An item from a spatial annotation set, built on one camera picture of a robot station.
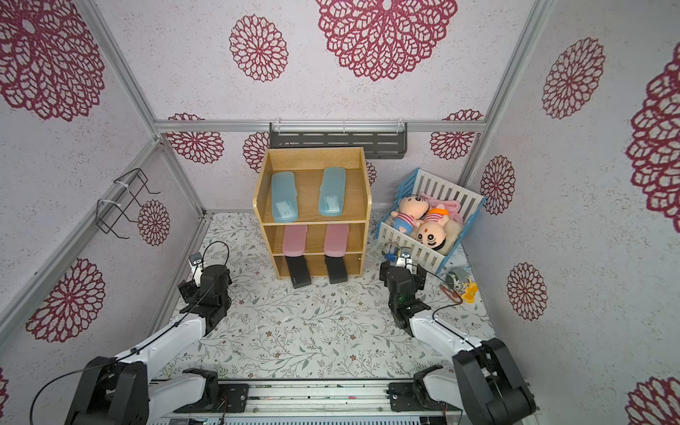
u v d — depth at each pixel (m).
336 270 0.97
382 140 0.95
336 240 0.88
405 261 0.72
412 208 1.03
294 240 0.87
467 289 0.91
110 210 0.73
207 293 0.66
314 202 0.78
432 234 0.95
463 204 1.03
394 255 1.02
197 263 0.71
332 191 0.82
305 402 0.73
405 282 0.65
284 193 0.81
